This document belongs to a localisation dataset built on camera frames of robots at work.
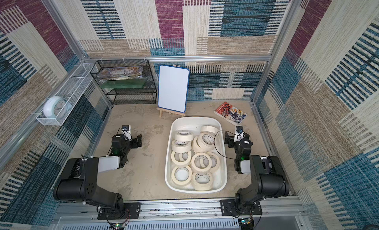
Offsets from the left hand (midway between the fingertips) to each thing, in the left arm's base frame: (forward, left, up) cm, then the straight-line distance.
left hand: (132, 134), depth 95 cm
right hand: (-1, -64, +4) cm, 64 cm away
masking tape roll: (-4, -33, +4) cm, 33 cm away
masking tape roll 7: (-1, -47, +4) cm, 47 cm away
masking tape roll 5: (-27, -43, -6) cm, 51 cm away
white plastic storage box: (-18, -39, 0) cm, 43 cm away
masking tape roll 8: (-17, -51, -3) cm, 54 cm away
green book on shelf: (+30, +3, +16) cm, 34 cm away
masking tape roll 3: (-15, -31, -3) cm, 35 cm away
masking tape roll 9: (-11, -40, 0) cm, 41 cm away
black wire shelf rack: (+37, -2, 0) cm, 37 cm away
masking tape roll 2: (-12, -30, +5) cm, 33 cm away
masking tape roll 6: (-4, -46, -2) cm, 46 cm away
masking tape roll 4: (-24, -31, -6) cm, 40 cm away
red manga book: (+20, -67, -5) cm, 70 cm away
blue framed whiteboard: (+24, -26, +18) cm, 39 cm away
